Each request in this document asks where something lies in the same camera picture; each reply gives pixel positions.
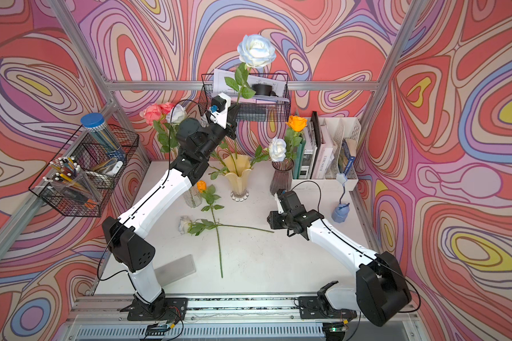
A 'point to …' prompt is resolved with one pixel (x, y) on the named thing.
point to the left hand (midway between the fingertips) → (238, 104)
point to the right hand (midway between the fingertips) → (274, 223)
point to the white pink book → (326, 153)
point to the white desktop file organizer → (340, 127)
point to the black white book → (314, 127)
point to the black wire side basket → (102, 172)
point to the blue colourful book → (345, 160)
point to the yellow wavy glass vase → (238, 168)
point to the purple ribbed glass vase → (282, 175)
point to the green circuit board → (157, 329)
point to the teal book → (298, 161)
